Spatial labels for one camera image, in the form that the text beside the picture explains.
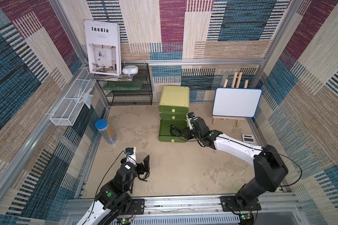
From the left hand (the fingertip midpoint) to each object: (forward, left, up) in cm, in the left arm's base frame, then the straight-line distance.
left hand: (141, 156), depth 77 cm
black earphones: (+22, -20, -10) cm, 32 cm away
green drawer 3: (+20, -12, -11) cm, 26 cm away
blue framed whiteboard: (+34, -60, +6) cm, 70 cm away
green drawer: (+29, -18, +6) cm, 34 cm away
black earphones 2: (-9, -2, +5) cm, 10 cm away
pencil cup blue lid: (+16, +24, +6) cm, 30 cm away
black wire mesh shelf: (+56, +6, -8) cm, 56 cm away
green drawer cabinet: (+40, -18, +8) cm, 44 cm away
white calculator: (+17, -70, -13) cm, 73 cm away
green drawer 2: (+29, -18, -1) cm, 34 cm away
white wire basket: (+29, +49, +6) cm, 57 cm away
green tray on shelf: (+47, +16, +11) cm, 51 cm away
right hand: (+18, -26, +1) cm, 31 cm away
